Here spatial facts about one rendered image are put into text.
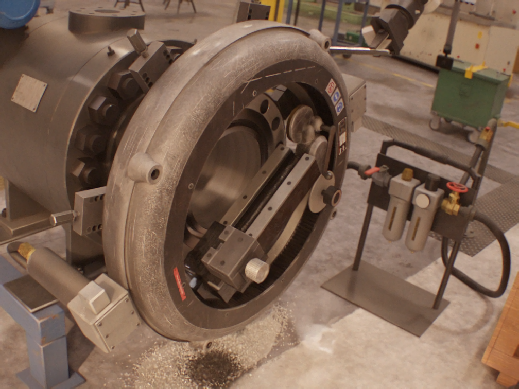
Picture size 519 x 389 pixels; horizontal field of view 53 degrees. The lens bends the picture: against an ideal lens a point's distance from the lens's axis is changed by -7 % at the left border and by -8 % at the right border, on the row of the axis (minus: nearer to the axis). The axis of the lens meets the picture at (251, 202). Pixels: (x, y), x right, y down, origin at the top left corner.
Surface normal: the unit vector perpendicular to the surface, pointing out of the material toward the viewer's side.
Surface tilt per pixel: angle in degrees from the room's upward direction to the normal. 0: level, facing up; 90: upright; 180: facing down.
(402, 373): 0
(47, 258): 9
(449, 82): 91
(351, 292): 0
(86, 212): 90
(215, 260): 38
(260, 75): 90
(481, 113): 90
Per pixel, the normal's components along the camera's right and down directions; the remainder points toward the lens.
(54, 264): -0.07, -0.77
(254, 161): -0.64, 0.38
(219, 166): -0.57, 0.00
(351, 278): 0.13, -0.90
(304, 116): 0.77, 0.36
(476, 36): -0.82, 0.14
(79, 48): -0.21, -0.64
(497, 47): 0.56, 0.42
